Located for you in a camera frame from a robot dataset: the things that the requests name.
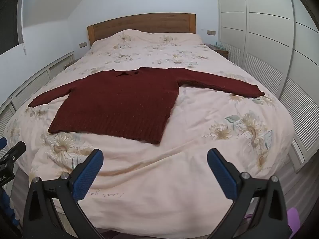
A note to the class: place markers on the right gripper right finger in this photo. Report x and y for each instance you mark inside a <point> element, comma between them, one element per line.
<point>269,219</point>

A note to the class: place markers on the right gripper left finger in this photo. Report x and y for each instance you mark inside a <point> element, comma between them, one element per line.
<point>40,215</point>

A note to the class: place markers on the dark red knit sweater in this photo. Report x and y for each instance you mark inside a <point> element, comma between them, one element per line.
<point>133,104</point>

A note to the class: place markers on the purple object on floor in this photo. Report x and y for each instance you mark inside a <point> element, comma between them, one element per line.
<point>293,221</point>

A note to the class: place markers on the white low radiator cabinet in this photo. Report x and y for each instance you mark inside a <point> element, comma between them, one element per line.
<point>32,85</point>

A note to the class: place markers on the wooden nightstand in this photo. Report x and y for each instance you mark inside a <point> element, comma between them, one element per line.
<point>223,52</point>

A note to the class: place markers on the white louvered wardrobe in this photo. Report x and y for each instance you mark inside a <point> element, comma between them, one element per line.
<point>276,41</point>

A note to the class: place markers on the wooden headboard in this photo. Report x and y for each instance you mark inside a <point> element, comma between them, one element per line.
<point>162,22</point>

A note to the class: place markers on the left wall switch plate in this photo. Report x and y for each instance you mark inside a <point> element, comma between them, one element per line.
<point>83,45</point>

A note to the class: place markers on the wall switch plate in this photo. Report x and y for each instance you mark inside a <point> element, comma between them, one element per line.
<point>83,45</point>
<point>212,33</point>

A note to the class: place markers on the right wall switch plate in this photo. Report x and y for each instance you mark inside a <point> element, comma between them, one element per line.
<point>212,33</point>

